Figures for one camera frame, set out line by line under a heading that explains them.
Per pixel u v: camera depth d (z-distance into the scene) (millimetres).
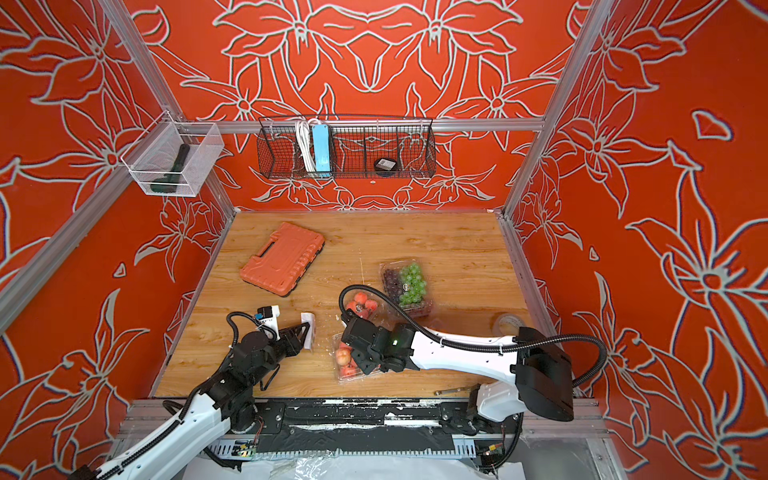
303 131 875
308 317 867
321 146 898
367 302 899
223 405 584
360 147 972
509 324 881
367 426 726
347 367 776
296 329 902
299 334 810
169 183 792
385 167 953
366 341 563
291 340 726
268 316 731
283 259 983
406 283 901
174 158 893
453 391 771
